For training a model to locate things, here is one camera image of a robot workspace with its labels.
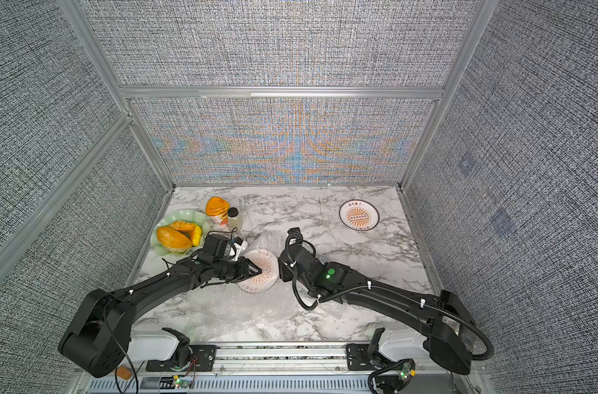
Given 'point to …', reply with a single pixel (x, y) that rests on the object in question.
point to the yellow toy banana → (197, 233)
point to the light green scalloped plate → (190, 216)
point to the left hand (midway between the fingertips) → (263, 271)
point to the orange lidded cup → (218, 208)
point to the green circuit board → (182, 384)
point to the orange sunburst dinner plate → (359, 215)
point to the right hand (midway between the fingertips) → (283, 255)
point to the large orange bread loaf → (172, 240)
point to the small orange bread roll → (183, 226)
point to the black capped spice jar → (234, 219)
